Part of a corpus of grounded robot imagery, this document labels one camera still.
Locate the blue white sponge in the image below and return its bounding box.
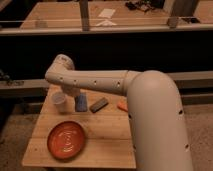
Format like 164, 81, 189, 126
75, 93, 87, 112

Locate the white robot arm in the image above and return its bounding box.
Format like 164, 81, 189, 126
45, 54, 194, 171

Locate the white ceramic cup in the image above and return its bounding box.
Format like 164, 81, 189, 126
51, 92, 66, 113

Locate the grey rectangular block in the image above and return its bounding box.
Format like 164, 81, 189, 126
89, 98, 108, 113

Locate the orange plate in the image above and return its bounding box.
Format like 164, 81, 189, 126
47, 121, 86, 160

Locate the small orange object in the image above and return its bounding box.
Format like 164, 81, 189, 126
117, 102, 128, 112

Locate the wooden table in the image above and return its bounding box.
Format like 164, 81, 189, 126
22, 85, 136, 169

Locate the background wooden workbench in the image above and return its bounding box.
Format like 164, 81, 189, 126
21, 0, 213, 29

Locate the white paper sheet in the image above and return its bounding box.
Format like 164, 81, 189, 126
99, 8, 115, 19

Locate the grey vertical post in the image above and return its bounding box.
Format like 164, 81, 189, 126
79, 0, 90, 31

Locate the black cable bundle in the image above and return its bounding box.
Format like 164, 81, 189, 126
124, 0, 154, 13

